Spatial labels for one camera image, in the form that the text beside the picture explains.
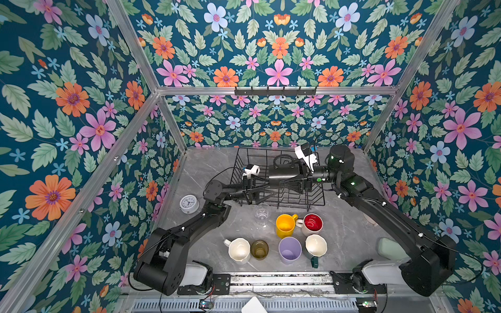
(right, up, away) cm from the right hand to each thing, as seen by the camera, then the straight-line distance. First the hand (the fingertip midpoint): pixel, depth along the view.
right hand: (283, 174), depth 63 cm
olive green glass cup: (-8, -33, +18) cm, 38 cm away
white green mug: (+16, -32, +18) cm, 40 cm away
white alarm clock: (-43, -16, +29) cm, 54 cm away
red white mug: (+15, -24, +24) cm, 38 cm away
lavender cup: (+4, -33, +18) cm, 38 cm away
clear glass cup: (-7, -20, +28) cm, 35 cm away
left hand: (-4, -5, -2) cm, 7 cm away
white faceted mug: (-17, -33, +18) cm, 42 cm away
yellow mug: (+3, -24, +24) cm, 34 cm away
